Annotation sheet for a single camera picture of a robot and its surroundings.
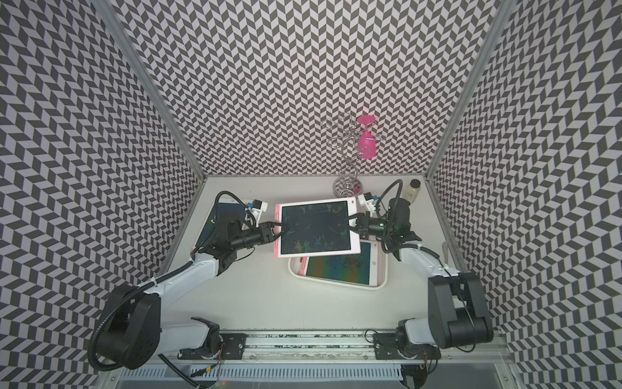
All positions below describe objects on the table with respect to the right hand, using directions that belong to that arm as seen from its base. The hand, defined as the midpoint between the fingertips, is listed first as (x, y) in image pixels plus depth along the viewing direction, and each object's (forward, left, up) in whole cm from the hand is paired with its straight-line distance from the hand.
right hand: (339, 227), depth 77 cm
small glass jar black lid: (+27, -33, -16) cm, 46 cm away
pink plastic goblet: (+40, -13, +2) cm, 42 cm away
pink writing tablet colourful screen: (-7, +34, +10) cm, 36 cm away
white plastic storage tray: (-6, +16, -17) cm, 24 cm away
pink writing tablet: (0, +8, -1) cm, 8 cm away
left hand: (+1, +17, -3) cm, 18 cm away
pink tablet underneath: (-6, -8, -18) cm, 21 cm away
